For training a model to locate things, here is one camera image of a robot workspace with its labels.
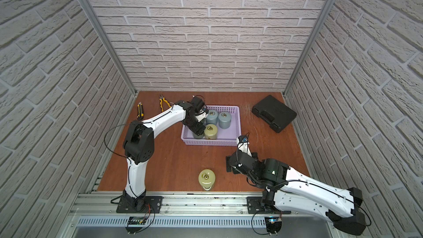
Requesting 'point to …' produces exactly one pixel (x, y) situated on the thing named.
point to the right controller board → (273, 224)
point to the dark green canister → (200, 136)
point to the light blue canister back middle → (212, 118)
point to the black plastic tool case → (275, 113)
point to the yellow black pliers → (161, 98)
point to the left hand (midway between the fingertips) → (199, 127)
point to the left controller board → (135, 220)
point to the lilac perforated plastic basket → (225, 137)
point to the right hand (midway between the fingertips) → (236, 157)
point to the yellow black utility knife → (140, 114)
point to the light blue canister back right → (224, 119)
